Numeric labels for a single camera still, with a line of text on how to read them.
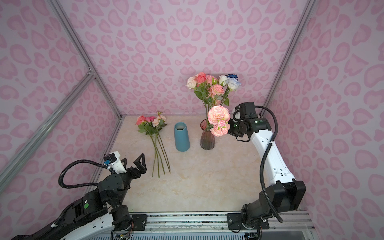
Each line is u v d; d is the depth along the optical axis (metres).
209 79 0.80
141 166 0.60
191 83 0.82
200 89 0.84
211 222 0.75
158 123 1.10
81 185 0.48
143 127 1.07
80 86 0.82
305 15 0.72
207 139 0.95
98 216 0.49
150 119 1.12
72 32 0.76
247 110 0.58
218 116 0.53
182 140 0.94
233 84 0.72
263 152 0.46
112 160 0.54
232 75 0.80
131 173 0.58
